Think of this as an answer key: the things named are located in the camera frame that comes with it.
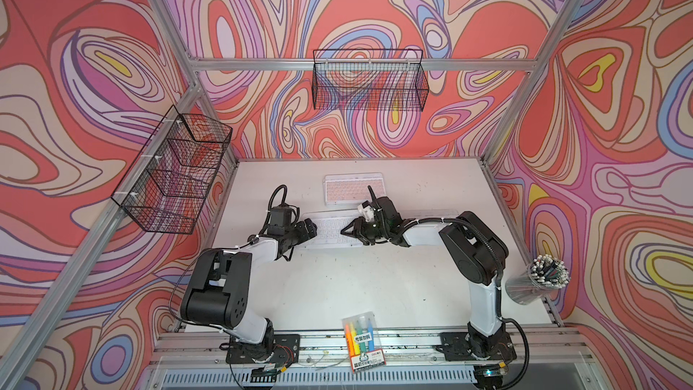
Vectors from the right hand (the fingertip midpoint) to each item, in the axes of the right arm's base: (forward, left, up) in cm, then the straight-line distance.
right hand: (345, 240), depth 92 cm
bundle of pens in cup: (-17, -55, +10) cm, 59 cm away
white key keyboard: (+6, +6, 0) cm, 9 cm away
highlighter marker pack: (-30, -4, -2) cm, 31 cm away
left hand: (+4, +12, 0) cm, 13 cm away
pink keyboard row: (+23, -4, 0) cm, 23 cm away
